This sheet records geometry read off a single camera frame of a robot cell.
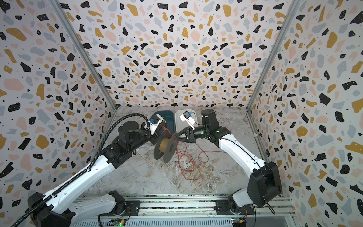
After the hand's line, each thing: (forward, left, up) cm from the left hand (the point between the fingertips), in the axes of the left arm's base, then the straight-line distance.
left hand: (161, 121), depth 69 cm
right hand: (-7, -6, -3) cm, 10 cm away
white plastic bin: (-4, -9, +2) cm, 10 cm away
